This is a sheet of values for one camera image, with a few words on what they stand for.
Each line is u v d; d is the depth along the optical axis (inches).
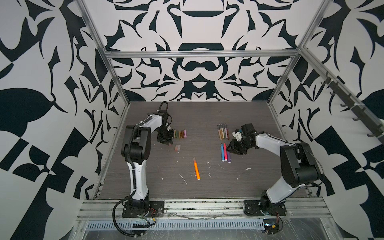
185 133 40.1
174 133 39.9
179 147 37.5
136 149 22.2
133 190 24.0
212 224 28.1
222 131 40.6
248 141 28.1
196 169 34.2
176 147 37.3
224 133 40.1
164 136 36.8
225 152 36.7
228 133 40.0
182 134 40.0
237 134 35.1
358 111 23.3
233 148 32.5
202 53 37.4
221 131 40.4
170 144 37.5
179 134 40.1
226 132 40.1
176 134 40.0
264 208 26.6
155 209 28.7
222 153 36.3
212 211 29.3
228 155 36.0
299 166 18.5
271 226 28.0
